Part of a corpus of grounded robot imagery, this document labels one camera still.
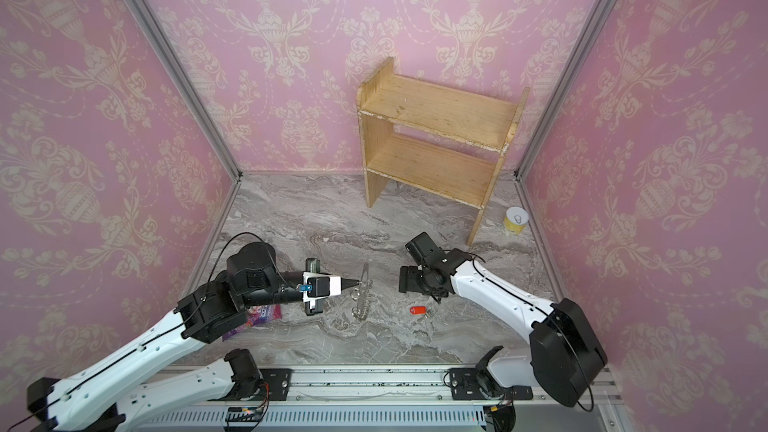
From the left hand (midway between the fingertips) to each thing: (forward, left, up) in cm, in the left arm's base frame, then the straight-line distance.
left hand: (354, 281), depth 59 cm
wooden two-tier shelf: (+66, -22, -16) cm, 71 cm away
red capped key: (+6, -16, -31) cm, 36 cm away
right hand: (+10, -14, -24) cm, 30 cm away
